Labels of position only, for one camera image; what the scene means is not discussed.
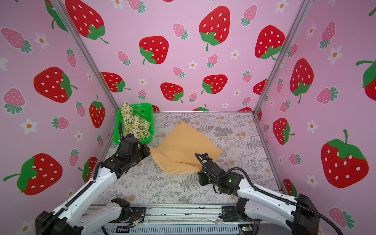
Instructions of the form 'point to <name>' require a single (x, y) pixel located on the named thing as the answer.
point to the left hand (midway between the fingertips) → (151, 147)
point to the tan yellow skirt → (177, 155)
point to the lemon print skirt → (133, 124)
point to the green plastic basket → (143, 110)
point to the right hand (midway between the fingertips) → (196, 176)
